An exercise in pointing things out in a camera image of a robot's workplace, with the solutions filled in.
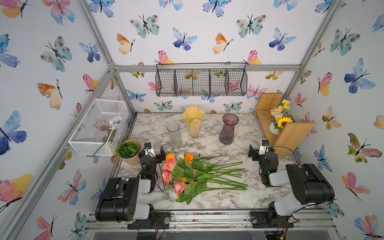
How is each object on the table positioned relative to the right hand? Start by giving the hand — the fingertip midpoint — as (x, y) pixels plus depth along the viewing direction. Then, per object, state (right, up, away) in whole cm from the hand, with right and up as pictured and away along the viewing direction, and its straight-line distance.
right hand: (260, 143), depth 91 cm
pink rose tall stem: (-52, -9, -12) cm, 54 cm away
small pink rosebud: (-40, -14, -9) cm, 43 cm away
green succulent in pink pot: (-76, -4, -6) cm, 77 cm away
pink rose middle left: (-54, -15, -16) cm, 58 cm away
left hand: (-64, -1, -2) cm, 64 cm away
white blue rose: (-51, -25, -14) cm, 58 cm away
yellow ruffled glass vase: (-41, +17, +6) cm, 45 cm away
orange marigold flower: (-43, -8, -5) cm, 44 cm away
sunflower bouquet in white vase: (+8, +15, -9) cm, 19 cm away
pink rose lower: (-47, -20, -17) cm, 54 cm away
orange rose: (-54, -7, -6) cm, 55 cm away
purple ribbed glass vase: (-18, +5, +16) cm, 24 cm away
